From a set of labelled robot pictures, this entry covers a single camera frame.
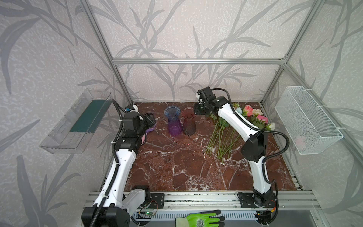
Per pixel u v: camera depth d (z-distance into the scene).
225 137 0.99
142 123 0.63
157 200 0.74
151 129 1.02
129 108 0.65
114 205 0.38
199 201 0.75
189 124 1.02
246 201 0.74
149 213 0.70
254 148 0.52
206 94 0.69
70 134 0.64
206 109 0.67
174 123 0.94
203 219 0.68
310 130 0.61
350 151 0.56
